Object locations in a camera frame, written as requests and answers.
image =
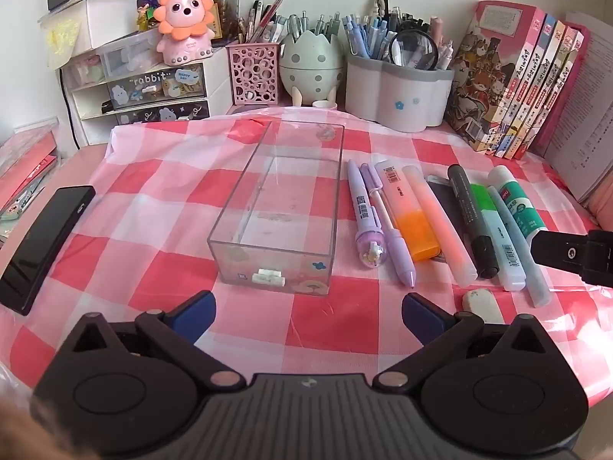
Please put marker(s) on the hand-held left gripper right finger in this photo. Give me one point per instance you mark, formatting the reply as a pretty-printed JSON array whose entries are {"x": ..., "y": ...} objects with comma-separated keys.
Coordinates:
[{"x": 421, "y": 314}]

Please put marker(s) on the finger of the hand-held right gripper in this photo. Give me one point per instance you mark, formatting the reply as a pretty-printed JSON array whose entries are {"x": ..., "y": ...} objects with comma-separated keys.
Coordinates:
[{"x": 560, "y": 251}]

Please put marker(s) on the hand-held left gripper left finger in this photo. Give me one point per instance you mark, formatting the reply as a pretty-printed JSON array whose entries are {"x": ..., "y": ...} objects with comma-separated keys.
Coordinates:
[{"x": 196, "y": 314}]

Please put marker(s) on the slim light blue pen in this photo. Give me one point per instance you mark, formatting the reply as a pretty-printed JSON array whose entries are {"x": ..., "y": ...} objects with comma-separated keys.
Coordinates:
[{"x": 536, "y": 282}]

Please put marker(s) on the green white glue stick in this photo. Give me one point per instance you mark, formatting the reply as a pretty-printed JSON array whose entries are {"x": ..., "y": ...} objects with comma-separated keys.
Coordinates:
[{"x": 522, "y": 220}]

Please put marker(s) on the white eraser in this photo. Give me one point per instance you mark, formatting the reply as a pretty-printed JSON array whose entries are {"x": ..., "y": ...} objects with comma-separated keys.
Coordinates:
[{"x": 483, "y": 304}]

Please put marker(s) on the purple mechanical pencil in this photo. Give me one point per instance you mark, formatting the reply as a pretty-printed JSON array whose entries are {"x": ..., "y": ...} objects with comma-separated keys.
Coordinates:
[{"x": 397, "y": 249}]

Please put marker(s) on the black marker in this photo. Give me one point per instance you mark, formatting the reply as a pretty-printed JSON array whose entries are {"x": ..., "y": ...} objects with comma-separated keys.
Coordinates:
[{"x": 483, "y": 249}]

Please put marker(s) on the orange highlighter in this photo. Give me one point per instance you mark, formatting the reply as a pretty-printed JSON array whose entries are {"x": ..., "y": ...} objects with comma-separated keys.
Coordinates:
[{"x": 416, "y": 235}]

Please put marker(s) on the green-capped light blue highlighter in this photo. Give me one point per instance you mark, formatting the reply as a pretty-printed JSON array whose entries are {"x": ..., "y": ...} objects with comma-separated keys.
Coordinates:
[{"x": 481, "y": 199}]

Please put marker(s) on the peach highlighter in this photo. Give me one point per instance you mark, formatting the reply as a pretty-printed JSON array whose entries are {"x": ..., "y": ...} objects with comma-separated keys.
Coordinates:
[{"x": 440, "y": 220}]

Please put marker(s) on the clear plastic storage box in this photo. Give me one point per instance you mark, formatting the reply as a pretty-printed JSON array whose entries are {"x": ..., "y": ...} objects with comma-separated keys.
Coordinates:
[{"x": 287, "y": 270}]

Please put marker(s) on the dark translucent case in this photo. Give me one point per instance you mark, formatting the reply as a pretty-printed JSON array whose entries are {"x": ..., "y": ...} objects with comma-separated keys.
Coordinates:
[{"x": 445, "y": 199}]

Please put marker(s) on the purple cartoon-topped pen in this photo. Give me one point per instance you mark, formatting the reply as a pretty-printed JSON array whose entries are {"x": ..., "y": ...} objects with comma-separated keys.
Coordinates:
[{"x": 361, "y": 206}]

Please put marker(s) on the pink checked tablecloth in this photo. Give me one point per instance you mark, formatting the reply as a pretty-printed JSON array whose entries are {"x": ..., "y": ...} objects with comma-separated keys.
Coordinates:
[{"x": 158, "y": 230}]

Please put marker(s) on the stack of printed papers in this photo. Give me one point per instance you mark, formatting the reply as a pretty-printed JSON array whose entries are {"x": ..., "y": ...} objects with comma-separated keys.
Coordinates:
[{"x": 591, "y": 105}]

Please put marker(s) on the black smartphone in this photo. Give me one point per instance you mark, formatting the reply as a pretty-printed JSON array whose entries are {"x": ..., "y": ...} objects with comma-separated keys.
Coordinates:
[{"x": 43, "y": 249}]

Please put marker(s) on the pink comic book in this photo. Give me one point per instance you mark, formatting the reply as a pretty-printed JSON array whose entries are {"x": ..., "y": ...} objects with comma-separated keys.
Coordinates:
[
  {"x": 479, "y": 72},
  {"x": 555, "y": 81},
  {"x": 566, "y": 81},
  {"x": 531, "y": 81},
  {"x": 543, "y": 81}
]

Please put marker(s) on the white flower-shaped pen holder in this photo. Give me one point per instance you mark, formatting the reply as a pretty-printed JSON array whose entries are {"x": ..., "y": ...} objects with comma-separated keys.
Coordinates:
[{"x": 397, "y": 100}]

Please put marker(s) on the white desktop drawer organizer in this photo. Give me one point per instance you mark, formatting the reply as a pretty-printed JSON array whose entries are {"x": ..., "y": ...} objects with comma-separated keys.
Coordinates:
[{"x": 91, "y": 100}]

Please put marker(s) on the pink perforated pen holder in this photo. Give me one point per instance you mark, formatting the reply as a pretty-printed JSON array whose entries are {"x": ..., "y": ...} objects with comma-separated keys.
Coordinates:
[{"x": 254, "y": 76}]

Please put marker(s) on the black magnifying glass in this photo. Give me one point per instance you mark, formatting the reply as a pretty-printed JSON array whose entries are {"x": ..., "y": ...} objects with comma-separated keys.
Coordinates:
[{"x": 414, "y": 50}]

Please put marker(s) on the small clear box of tapes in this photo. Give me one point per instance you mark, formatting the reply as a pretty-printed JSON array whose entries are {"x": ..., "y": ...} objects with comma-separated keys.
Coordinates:
[{"x": 84, "y": 72}]

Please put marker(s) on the clear lidded storage box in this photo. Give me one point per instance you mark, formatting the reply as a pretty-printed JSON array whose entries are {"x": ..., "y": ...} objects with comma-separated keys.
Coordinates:
[{"x": 124, "y": 55}]

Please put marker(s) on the green egg-shaped pen holder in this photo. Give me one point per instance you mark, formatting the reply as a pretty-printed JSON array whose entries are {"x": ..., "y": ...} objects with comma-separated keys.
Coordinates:
[{"x": 311, "y": 67}]

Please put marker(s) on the pens in flower holder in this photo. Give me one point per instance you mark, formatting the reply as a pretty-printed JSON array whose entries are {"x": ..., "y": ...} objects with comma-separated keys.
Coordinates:
[{"x": 364, "y": 38}]

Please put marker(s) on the clear acrylic organizer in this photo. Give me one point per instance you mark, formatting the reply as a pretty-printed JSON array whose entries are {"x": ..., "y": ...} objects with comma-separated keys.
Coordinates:
[{"x": 229, "y": 19}]

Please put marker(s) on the pens in pink holder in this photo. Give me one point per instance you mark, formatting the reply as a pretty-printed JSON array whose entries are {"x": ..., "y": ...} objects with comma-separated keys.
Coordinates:
[{"x": 261, "y": 21}]

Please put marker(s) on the pink lion toy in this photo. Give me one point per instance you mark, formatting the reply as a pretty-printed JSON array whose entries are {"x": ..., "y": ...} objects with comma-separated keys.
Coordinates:
[{"x": 184, "y": 14}]

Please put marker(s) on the small toy figure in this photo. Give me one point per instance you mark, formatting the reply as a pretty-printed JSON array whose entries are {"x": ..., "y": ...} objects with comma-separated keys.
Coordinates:
[{"x": 146, "y": 17}]

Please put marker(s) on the pens in egg holder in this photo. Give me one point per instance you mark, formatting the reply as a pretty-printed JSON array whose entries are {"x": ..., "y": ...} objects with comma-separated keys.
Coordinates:
[{"x": 299, "y": 26}]

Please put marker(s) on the plastic bag with yellow print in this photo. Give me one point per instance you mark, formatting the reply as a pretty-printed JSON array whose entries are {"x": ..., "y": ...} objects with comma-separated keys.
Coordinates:
[{"x": 60, "y": 38}]

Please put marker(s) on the white cardboard box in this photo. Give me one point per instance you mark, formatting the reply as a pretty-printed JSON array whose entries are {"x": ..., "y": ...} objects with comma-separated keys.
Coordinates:
[{"x": 110, "y": 14}]

